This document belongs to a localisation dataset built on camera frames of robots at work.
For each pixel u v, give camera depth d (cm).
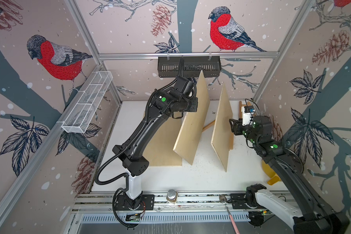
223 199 76
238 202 73
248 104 117
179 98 49
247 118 64
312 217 39
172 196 66
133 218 71
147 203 73
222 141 80
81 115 73
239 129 66
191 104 61
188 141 72
